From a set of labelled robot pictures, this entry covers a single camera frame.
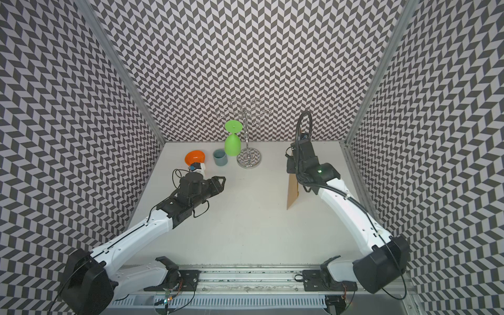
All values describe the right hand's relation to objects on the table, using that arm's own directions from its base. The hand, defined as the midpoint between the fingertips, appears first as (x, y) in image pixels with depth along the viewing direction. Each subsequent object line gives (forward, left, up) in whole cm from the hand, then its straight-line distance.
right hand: (296, 163), depth 78 cm
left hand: (-4, +31, -7) cm, 32 cm away
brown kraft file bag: (-13, +3, -2) cm, 13 cm away
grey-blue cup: (+21, +37, -21) cm, 47 cm away
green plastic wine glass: (+13, +27, -2) cm, 30 cm away
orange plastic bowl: (+21, +51, -20) cm, 59 cm away
